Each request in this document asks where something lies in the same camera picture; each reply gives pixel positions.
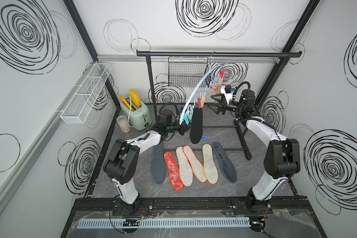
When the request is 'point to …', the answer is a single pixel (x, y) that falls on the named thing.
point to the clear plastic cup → (122, 121)
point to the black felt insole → (196, 127)
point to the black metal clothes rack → (245, 148)
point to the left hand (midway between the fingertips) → (192, 124)
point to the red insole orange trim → (174, 172)
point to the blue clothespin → (205, 137)
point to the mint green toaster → (140, 118)
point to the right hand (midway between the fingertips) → (211, 100)
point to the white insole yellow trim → (210, 170)
